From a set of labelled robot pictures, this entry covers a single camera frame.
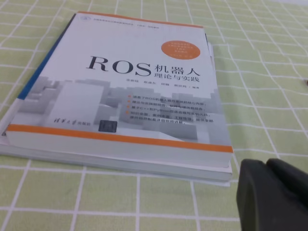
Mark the green checkered tablecloth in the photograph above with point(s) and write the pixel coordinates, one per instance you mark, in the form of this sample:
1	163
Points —
261	59

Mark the white ROS textbook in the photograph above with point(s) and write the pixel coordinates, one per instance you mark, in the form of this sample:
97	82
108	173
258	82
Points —
115	79

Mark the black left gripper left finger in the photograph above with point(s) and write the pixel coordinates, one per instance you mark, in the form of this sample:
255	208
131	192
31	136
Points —
264	203

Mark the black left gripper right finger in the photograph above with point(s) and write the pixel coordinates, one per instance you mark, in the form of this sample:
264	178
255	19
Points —
294	179

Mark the blue-spined book underneath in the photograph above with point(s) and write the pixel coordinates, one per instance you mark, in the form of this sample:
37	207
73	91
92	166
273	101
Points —
72	158

